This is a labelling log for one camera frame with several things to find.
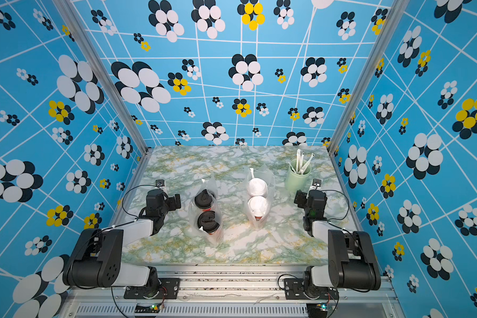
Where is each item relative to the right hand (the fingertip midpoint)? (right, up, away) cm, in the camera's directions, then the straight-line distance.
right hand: (313, 192), depth 92 cm
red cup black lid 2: (-49, -2, -13) cm, 51 cm away
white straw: (-49, +5, -13) cm, 51 cm away
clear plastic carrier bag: (-24, +9, -11) cm, 28 cm away
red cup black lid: (-47, -8, -19) cm, 51 cm away
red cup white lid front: (-27, +3, -9) cm, 29 cm away
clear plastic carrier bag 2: (-53, -7, -11) cm, 55 cm away
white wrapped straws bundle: (-4, +12, +4) cm, 14 cm away
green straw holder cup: (-7, +8, -1) cm, 11 cm away
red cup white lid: (-27, -3, -17) cm, 32 cm away
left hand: (-68, -1, +2) cm, 68 cm away
